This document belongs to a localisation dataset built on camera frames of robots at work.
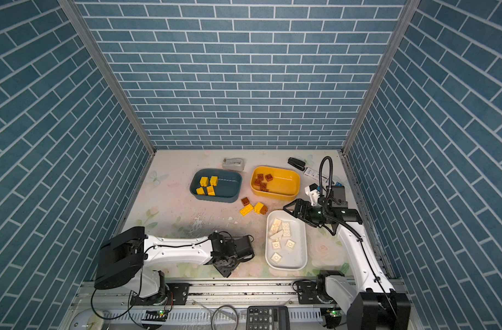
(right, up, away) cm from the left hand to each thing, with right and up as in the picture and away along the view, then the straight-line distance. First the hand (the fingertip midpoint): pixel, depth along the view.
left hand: (243, 266), depth 80 cm
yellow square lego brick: (-22, +32, +23) cm, 45 cm away
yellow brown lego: (+7, +20, +14) cm, 25 cm away
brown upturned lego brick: (+7, +34, +28) cm, 45 cm away
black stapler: (+27, +41, +34) cm, 60 cm away
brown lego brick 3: (+5, +31, +25) cm, 40 cm away
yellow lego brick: (-17, +32, +24) cm, 43 cm away
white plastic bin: (+18, +5, +5) cm, 19 cm away
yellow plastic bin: (+15, +31, +28) cm, 44 cm away
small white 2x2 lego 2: (+14, +6, +5) cm, 16 cm away
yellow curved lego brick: (-18, +27, +22) cm, 40 cm away
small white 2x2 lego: (+19, +7, +5) cm, 21 cm away
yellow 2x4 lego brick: (-1, +19, +16) cm, 25 cm away
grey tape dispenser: (-6, +41, +29) cm, 51 cm away
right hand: (+18, +23, -2) cm, 29 cm away
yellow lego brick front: (-23, +27, +19) cm, 40 cm away
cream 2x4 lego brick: (+14, +13, +11) cm, 22 cm away
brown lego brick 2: (+11, +34, +28) cm, 45 cm away
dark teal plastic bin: (-9, +29, +25) cm, 40 cm away
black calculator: (+9, -11, -12) cm, 19 cm away
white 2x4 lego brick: (+18, +11, +8) cm, 23 cm away
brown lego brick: (-1, +22, +18) cm, 29 cm away
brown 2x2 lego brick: (+8, +29, +23) cm, 38 cm away
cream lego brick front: (+13, +2, +2) cm, 13 cm away
